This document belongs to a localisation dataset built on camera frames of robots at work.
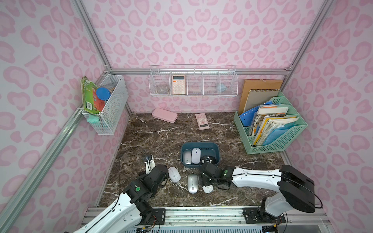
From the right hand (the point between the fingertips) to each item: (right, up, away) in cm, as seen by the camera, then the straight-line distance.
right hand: (203, 177), depth 84 cm
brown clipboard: (+38, +58, +16) cm, 71 cm away
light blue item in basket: (+14, +56, +16) cm, 60 cm away
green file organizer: (+49, +18, +7) cm, 53 cm away
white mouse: (-4, +11, +9) cm, 14 cm away
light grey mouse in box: (-9, +10, +9) cm, 16 cm away
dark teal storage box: (+4, +14, +14) cm, 20 cm away
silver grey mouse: (-6, -3, -2) cm, 7 cm away
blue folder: (+32, +34, +16) cm, 49 cm away
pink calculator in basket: (-15, +56, +11) cm, 59 cm away
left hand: (-25, +8, -5) cm, 26 cm away
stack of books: (+37, +32, -3) cm, 49 cm away
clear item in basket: (-26, +53, +11) cm, 60 cm away
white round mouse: (-17, +1, +2) cm, 17 cm away
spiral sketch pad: (+36, +48, +12) cm, 61 cm away
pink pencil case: (-29, +38, +34) cm, 59 cm away
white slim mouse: (+2, -5, -4) cm, 7 cm away
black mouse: (+2, +13, -9) cm, 15 cm away
